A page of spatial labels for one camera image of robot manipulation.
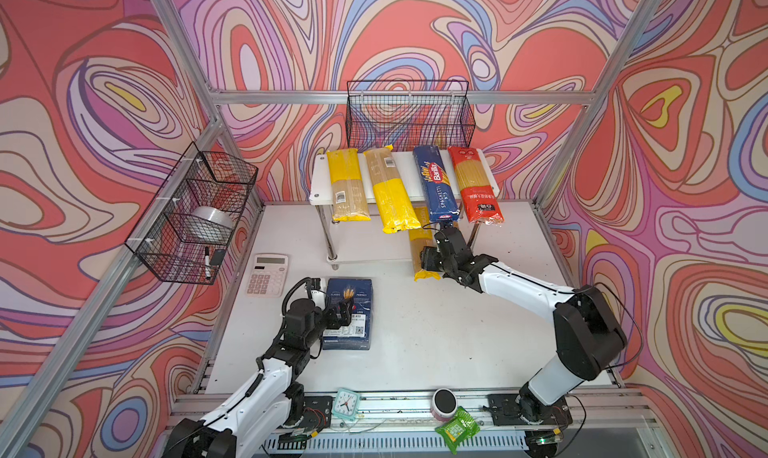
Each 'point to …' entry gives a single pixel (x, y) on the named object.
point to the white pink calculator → (268, 276)
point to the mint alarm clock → (346, 404)
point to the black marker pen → (207, 263)
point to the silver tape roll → (207, 224)
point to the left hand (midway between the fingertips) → (342, 298)
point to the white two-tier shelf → (404, 165)
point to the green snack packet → (458, 429)
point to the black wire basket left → (198, 178)
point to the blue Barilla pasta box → (356, 335)
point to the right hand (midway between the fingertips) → (430, 260)
